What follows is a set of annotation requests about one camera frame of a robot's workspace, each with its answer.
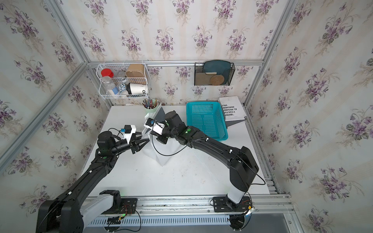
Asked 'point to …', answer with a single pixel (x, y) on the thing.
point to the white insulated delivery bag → (155, 148)
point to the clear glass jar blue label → (110, 87)
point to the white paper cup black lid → (137, 88)
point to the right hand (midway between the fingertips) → (154, 131)
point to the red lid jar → (107, 72)
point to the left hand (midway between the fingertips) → (149, 139)
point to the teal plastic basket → (208, 118)
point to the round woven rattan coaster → (216, 79)
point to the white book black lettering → (232, 108)
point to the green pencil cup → (151, 106)
